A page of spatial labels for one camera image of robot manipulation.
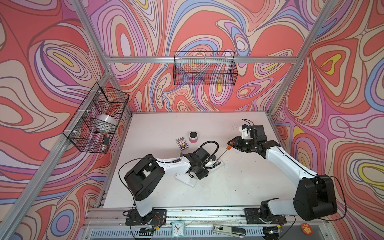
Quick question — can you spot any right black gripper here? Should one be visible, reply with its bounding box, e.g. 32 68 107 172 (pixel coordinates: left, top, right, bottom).
226 136 256 153

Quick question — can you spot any white rectangular plastic tray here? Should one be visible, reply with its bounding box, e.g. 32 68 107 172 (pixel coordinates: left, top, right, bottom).
175 174 198 188

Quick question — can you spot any orange handled screwdriver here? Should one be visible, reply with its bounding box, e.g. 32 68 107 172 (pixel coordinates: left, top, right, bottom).
217 146 232 161

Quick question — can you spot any white remote control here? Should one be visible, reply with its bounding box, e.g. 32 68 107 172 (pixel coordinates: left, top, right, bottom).
210 160 225 170

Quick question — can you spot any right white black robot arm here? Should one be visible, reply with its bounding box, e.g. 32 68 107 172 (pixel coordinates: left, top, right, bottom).
228 124 340 223

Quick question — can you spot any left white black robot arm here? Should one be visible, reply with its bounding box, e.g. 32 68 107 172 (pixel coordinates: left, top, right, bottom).
118 141 219 219

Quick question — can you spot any small colourful card box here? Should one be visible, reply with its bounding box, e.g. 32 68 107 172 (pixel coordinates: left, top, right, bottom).
176 137 189 151

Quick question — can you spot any pink tape roll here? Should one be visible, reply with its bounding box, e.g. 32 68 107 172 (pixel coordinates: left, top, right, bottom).
189 131 198 143

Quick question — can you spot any small teal alarm clock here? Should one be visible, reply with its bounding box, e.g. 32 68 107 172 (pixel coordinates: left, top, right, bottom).
172 221 185 238

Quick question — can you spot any black silver stapler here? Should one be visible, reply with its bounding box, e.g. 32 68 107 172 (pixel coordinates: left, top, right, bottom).
213 225 247 238

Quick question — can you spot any white roll in basket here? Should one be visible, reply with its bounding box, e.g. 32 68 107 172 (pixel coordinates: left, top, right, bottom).
94 114 118 134

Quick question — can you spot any red round sticker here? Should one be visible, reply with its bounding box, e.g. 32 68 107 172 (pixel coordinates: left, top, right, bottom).
301 223 314 236

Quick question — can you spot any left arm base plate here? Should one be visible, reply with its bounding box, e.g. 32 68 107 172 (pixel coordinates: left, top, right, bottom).
123 209 167 227

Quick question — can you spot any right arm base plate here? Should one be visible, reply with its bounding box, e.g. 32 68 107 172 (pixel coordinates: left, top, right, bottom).
241 208 287 225

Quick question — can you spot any black wire basket back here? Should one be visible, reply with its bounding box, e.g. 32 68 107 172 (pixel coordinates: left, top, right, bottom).
173 50 238 86

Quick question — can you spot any black wire basket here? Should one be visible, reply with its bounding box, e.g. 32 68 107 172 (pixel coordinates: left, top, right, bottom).
63 83 130 154
173 50 238 86

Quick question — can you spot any black wire basket left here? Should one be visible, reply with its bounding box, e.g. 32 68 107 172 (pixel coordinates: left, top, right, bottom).
63 83 130 154

